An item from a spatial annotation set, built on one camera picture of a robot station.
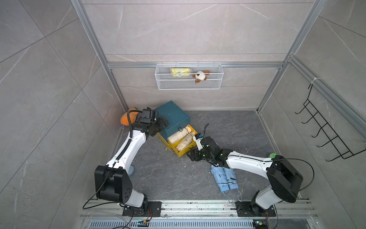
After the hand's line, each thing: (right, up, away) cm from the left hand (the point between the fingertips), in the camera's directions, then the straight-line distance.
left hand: (165, 122), depth 84 cm
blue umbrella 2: (+39, -32, -4) cm, 51 cm away
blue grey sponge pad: (-20, -29, 0) cm, 36 cm away
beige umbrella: (+9, -9, +5) cm, 14 cm away
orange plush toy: (-33, +2, +20) cm, 39 cm away
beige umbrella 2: (+13, -12, +1) cm, 18 cm away
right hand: (+16, -18, 0) cm, 24 cm away
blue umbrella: (+33, -32, -4) cm, 46 cm away
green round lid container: (+68, -21, +4) cm, 72 cm away
